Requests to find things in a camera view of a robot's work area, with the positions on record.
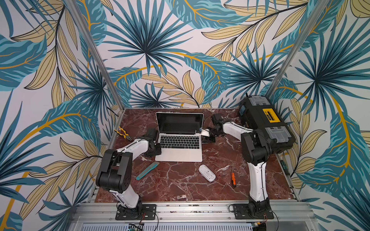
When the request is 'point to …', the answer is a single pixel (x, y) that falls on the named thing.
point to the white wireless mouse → (206, 173)
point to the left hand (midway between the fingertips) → (156, 153)
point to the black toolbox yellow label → (255, 112)
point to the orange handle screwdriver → (233, 182)
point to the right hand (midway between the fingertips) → (194, 141)
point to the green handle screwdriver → (285, 167)
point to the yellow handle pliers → (125, 135)
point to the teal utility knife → (147, 171)
